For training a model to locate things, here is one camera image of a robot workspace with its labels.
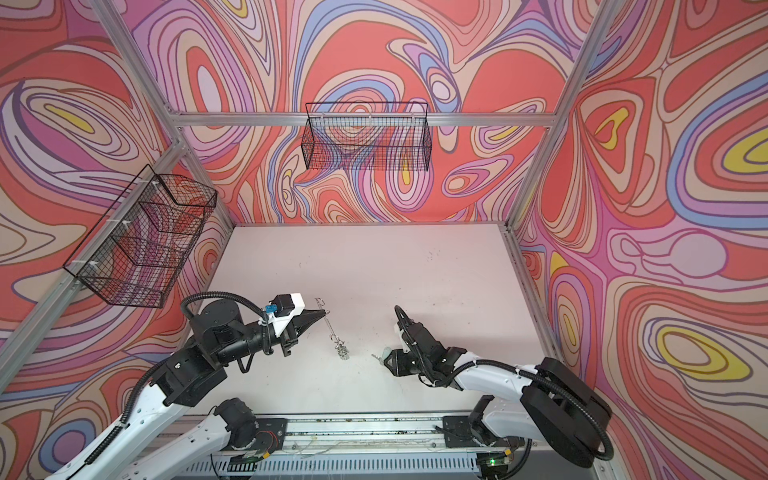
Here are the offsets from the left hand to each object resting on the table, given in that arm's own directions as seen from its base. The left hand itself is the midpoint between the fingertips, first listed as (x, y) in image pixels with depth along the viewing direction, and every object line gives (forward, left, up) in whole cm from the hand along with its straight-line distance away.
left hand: (324, 312), depth 62 cm
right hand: (-2, -15, -31) cm, 34 cm away
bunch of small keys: (-3, -3, -11) cm, 12 cm away
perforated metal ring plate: (0, 0, 0) cm, 0 cm away
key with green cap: (+2, -13, -30) cm, 33 cm away
